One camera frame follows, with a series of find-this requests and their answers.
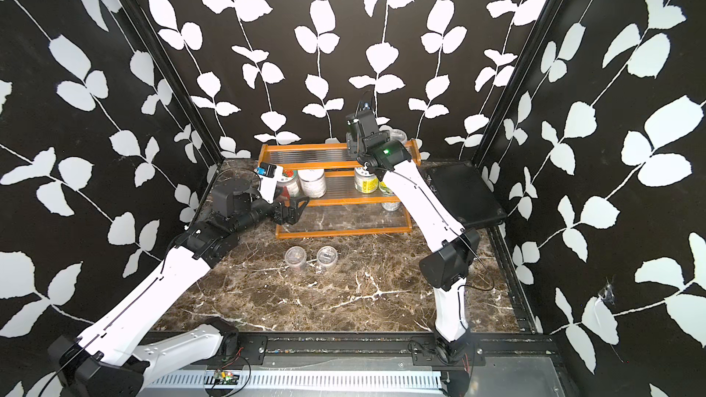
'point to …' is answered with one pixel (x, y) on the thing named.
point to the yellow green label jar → (364, 181)
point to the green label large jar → (385, 190)
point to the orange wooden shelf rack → (347, 199)
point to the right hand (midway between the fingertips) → (363, 132)
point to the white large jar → (313, 183)
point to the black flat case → (463, 191)
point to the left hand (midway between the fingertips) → (295, 190)
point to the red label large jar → (289, 184)
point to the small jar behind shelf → (390, 206)
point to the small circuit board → (224, 378)
